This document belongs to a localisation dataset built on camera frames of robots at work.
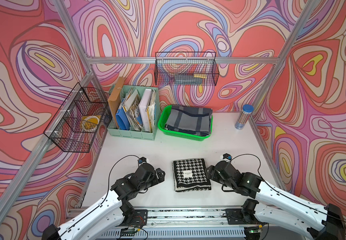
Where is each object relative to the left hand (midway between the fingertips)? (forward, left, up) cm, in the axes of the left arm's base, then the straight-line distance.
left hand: (162, 176), depth 77 cm
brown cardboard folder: (+34, +28, +23) cm, 49 cm away
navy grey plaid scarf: (+37, -17, +3) cm, 41 cm away
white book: (+44, +11, +17) cm, 48 cm away
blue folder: (+33, +26, +8) cm, 43 cm away
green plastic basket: (+32, -4, -4) cm, 32 cm away
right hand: (+1, -26, -1) cm, 26 cm away
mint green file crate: (+39, +20, +9) cm, 45 cm away
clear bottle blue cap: (+40, -54, -2) cm, 67 cm away
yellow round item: (+17, +34, +24) cm, 45 cm away
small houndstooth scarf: (+3, -16, -5) cm, 17 cm away
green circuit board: (-23, +16, -12) cm, 31 cm away
